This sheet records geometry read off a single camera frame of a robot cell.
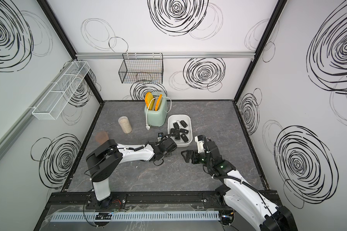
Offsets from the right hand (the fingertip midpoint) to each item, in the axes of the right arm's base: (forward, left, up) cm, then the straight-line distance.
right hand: (187, 153), depth 79 cm
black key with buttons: (+28, +2, -10) cm, 30 cm away
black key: (+24, +7, -9) cm, 27 cm away
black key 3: (+22, +10, -10) cm, 26 cm away
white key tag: (+28, +6, -9) cm, 30 cm away
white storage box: (+23, +5, -10) cm, 26 cm away
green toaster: (+24, +19, +1) cm, 31 cm away
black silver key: (+16, +6, -9) cm, 19 cm away
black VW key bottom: (+21, +2, -9) cm, 23 cm away
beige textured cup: (+20, +41, 0) cm, 46 cm away
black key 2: (+16, +1, -9) cm, 18 cm away
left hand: (+6, +12, -11) cm, 18 cm away
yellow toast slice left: (+33, +25, +11) cm, 43 cm away
